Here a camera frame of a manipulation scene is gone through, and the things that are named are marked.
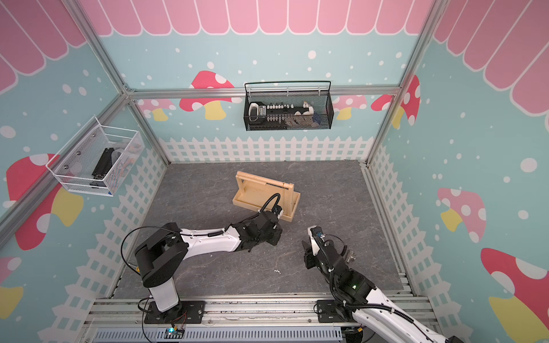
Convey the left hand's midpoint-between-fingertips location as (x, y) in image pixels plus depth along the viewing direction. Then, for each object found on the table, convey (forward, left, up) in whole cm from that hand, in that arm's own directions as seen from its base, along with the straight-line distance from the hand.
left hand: (277, 232), depth 90 cm
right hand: (-7, -11, +7) cm, 15 cm away
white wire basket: (+11, +62, +31) cm, 70 cm away
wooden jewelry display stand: (+24, +13, -5) cm, 28 cm away
